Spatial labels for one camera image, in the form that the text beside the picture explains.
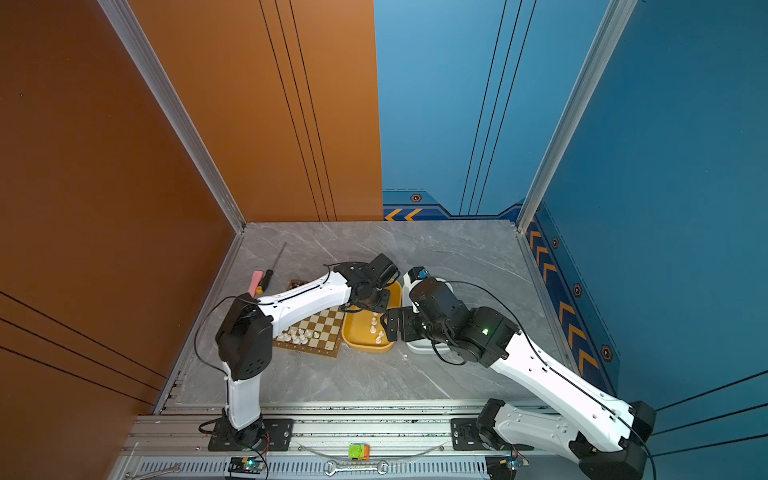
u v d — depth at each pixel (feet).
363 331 2.93
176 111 2.84
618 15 2.29
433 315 1.62
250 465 2.32
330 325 3.00
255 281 3.35
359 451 2.28
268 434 2.41
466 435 2.38
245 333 1.62
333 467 2.28
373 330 2.93
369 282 2.15
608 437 1.24
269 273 3.45
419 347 2.69
